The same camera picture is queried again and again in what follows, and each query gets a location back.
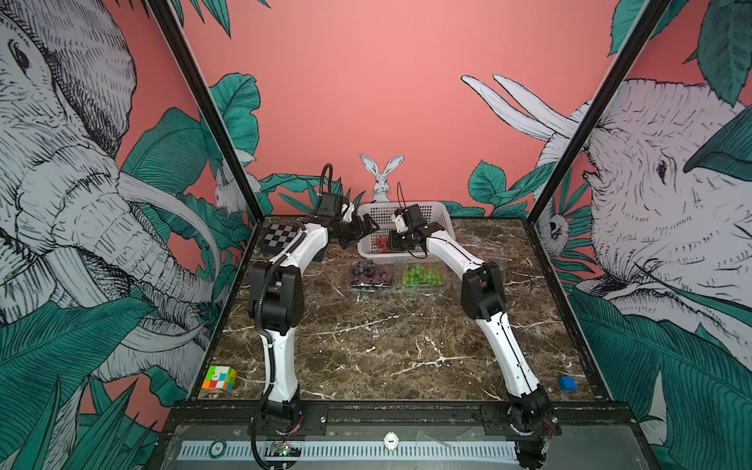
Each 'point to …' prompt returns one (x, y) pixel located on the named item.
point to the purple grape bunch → (369, 272)
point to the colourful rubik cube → (220, 377)
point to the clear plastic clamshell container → (387, 289)
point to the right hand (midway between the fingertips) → (385, 238)
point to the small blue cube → (567, 384)
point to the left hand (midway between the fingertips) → (374, 227)
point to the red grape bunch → (382, 242)
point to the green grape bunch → (419, 275)
